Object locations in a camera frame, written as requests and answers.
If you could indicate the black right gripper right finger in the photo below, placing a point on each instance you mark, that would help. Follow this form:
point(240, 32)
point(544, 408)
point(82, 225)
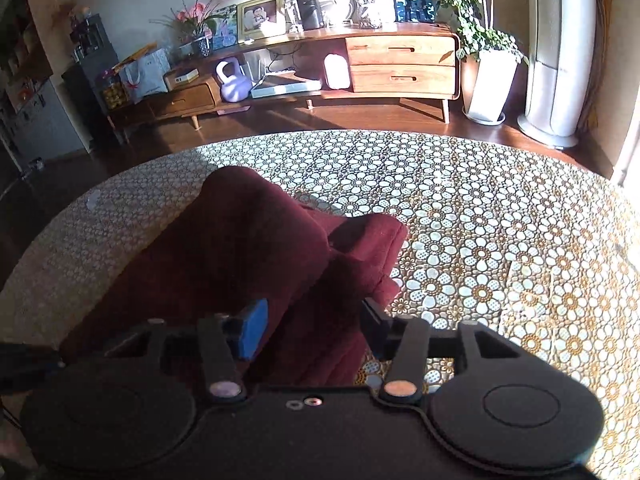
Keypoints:
point(404, 343)

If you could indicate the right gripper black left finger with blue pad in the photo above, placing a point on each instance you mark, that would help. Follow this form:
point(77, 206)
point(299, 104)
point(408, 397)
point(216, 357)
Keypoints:
point(225, 340)

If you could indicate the dark red fleece garment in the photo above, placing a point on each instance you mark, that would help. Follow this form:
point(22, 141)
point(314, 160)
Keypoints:
point(244, 239)

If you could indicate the floral lace tablecloth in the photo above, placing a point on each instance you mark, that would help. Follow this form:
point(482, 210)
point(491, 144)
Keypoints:
point(541, 251)

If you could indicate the purple kettlebell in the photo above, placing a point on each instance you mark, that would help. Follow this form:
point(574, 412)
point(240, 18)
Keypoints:
point(234, 85)

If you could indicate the flat white box on shelf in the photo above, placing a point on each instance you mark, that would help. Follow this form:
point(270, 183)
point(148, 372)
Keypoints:
point(282, 84)

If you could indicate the white small device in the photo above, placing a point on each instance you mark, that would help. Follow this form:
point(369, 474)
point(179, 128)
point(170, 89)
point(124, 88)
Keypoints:
point(336, 70)

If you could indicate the white shopping bag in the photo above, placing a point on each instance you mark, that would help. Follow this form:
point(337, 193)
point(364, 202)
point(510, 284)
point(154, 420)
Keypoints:
point(142, 73)

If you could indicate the wooden TV sideboard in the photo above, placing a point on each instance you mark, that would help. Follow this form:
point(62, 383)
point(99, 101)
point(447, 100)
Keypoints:
point(405, 60)

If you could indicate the white tall planter with plant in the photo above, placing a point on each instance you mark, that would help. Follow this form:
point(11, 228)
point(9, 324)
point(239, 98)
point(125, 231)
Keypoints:
point(489, 58)

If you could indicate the black side cabinet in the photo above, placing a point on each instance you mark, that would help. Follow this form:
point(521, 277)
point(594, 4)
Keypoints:
point(83, 82)

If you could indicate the pink flower vase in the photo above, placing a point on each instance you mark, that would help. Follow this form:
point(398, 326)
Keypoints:
point(194, 26)

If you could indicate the framed photo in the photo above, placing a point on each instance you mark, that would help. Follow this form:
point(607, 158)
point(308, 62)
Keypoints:
point(259, 19)

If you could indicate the black speaker cylinder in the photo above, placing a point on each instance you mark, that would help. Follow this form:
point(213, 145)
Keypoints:
point(310, 14)

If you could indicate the white tower air conditioner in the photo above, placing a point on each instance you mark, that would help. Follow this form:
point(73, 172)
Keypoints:
point(561, 43)

